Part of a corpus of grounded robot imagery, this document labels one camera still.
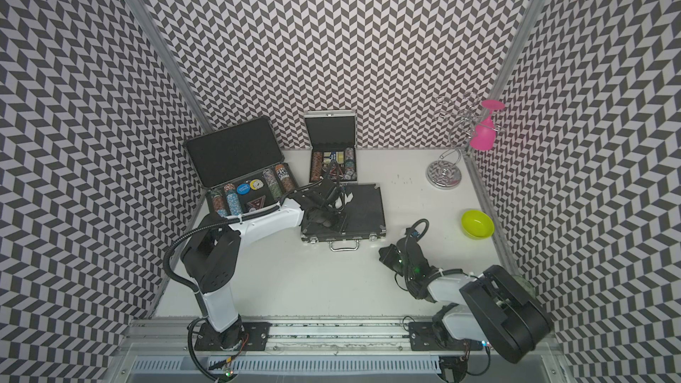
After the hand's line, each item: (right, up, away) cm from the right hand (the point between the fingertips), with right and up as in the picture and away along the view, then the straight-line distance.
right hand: (377, 254), depth 89 cm
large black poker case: (-52, +30, +13) cm, 61 cm away
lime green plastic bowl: (+37, +9, +7) cm, 39 cm away
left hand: (-11, +9, -1) cm, 14 cm away
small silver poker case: (-18, +44, +22) cm, 52 cm away
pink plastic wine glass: (+37, +41, +1) cm, 56 cm away
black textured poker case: (-5, +12, +1) cm, 13 cm away
